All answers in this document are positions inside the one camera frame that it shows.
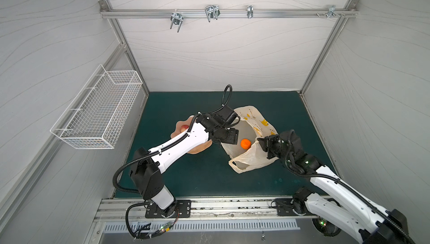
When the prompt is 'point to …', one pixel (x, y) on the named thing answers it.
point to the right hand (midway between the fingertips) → (258, 132)
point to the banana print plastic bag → (248, 153)
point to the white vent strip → (143, 227)
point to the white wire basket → (90, 119)
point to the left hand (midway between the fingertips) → (233, 136)
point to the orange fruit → (245, 144)
